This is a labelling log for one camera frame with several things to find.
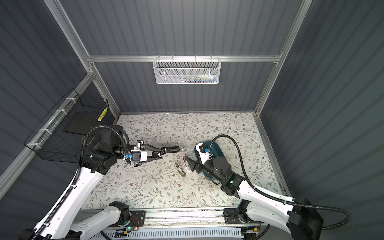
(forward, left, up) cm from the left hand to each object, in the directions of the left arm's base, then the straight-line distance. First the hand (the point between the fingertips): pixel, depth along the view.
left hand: (163, 150), depth 61 cm
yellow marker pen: (+28, +36, -5) cm, 46 cm away
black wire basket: (+13, +50, -4) cm, 52 cm away
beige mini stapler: (+5, -5, -31) cm, 32 cm away
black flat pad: (+23, +45, -6) cm, 51 cm away
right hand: (+4, -13, -11) cm, 17 cm away
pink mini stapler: (+9, -9, -31) cm, 33 cm away
